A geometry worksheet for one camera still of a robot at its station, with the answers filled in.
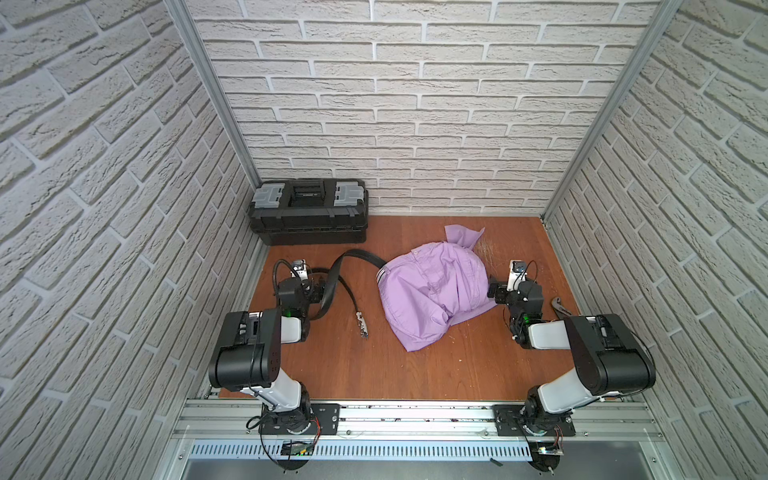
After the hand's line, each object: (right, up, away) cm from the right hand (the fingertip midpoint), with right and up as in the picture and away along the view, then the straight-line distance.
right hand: (510, 276), depth 94 cm
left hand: (-66, +1, 0) cm, 66 cm away
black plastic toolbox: (-67, +21, +4) cm, 70 cm away
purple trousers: (-25, -3, -2) cm, 26 cm away
